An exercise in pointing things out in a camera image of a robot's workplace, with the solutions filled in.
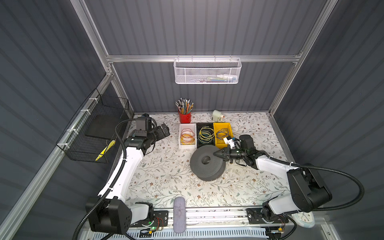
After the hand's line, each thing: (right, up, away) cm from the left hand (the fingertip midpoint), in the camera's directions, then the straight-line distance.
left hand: (162, 131), depth 80 cm
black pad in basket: (-30, +3, -4) cm, 30 cm away
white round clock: (+71, -42, -9) cm, 83 cm away
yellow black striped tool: (-24, -8, -11) cm, 28 cm away
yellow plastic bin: (+35, -9, +17) cm, 40 cm away
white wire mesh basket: (+28, +47, +38) cm, 66 cm away
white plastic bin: (+17, +2, +24) cm, 29 cm away
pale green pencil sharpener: (+35, +10, +31) cm, 48 cm away
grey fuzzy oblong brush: (+11, -43, -10) cm, 45 cm away
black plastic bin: (+21, +3, +21) cm, 30 cm away
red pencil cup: (+11, +8, +29) cm, 32 cm away
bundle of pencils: (+10, +17, +27) cm, 34 cm away
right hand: (+29, -14, +2) cm, 33 cm away
